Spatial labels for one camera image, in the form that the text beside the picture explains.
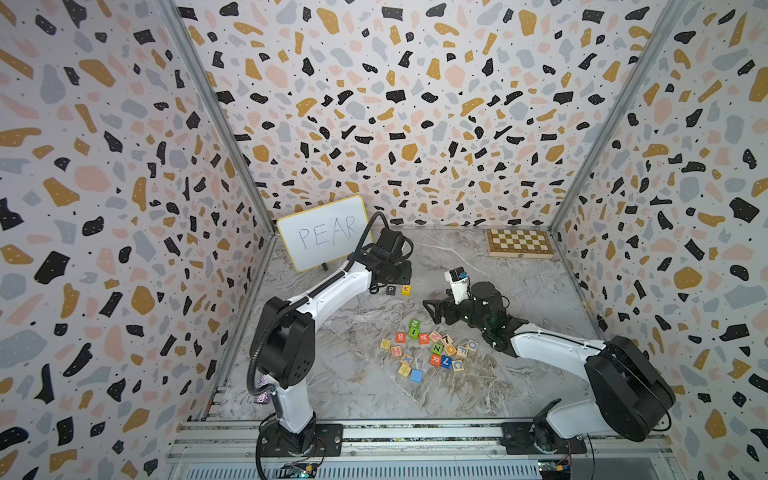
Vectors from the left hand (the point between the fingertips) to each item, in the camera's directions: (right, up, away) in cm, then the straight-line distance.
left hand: (411, 272), depth 89 cm
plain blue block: (+1, -29, -5) cm, 29 cm away
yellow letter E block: (-1, -7, +12) cm, 14 cm away
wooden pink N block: (+7, -20, +3) cm, 22 cm away
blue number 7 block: (+10, -26, -3) cm, 28 cm away
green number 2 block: (+1, -17, +6) cm, 18 cm away
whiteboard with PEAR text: (-29, +12, +14) cm, 35 cm away
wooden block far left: (-7, -22, +1) cm, 23 cm away
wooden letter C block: (+13, -27, -3) cm, 30 cm away
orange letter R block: (+7, -26, -2) cm, 27 cm away
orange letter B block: (-3, -20, +2) cm, 21 cm away
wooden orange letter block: (+12, -23, -1) cm, 26 cm away
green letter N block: (+8, -23, -1) cm, 24 cm away
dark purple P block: (-7, -7, +14) cm, 17 cm away
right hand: (+8, -7, -3) cm, 11 cm away
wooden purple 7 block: (+11, -21, +1) cm, 23 cm away
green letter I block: (+1, -19, +3) cm, 19 cm away
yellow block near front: (-2, -28, -4) cm, 28 cm away
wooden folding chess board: (+42, +9, +25) cm, 50 cm away
